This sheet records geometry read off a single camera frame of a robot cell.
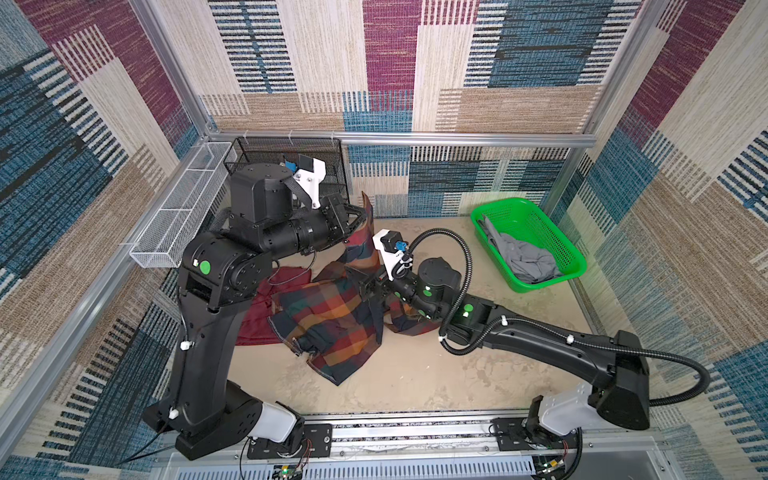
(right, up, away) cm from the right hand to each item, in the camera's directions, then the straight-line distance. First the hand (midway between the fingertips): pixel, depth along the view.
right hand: (363, 259), depth 65 cm
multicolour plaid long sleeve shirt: (-11, -20, +24) cm, 33 cm away
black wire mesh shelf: (-37, +34, +35) cm, 61 cm away
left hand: (+2, +9, -14) cm, 17 cm away
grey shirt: (+51, -3, +33) cm, 61 cm away
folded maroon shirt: (-35, -22, +27) cm, 49 cm away
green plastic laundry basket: (+58, +14, +53) cm, 80 cm away
